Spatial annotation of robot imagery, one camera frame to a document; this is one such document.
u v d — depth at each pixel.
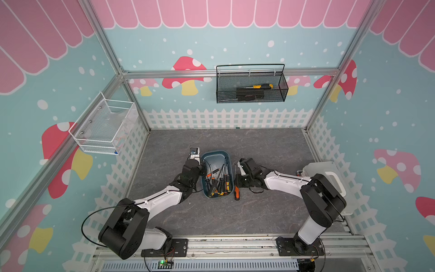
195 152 0.75
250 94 0.87
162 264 0.73
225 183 0.89
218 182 0.90
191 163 0.70
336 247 0.76
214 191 0.86
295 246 0.67
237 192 0.88
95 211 0.41
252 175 0.72
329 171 0.85
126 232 0.42
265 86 0.92
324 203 0.46
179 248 0.73
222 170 0.92
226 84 1.00
